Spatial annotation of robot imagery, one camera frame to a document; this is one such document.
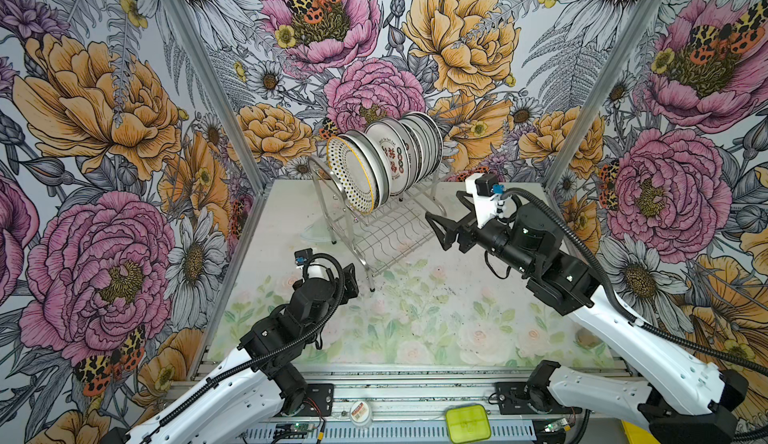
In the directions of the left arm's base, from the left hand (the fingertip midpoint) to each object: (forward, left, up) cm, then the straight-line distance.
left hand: (337, 279), depth 75 cm
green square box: (-28, -31, -17) cm, 45 cm away
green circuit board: (-28, +8, -19) cm, 35 cm away
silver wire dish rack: (+26, -16, -13) cm, 34 cm away
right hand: (+4, -24, +20) cm, 32 cm away
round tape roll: (-27, -6, -8) cm, 29 cm away
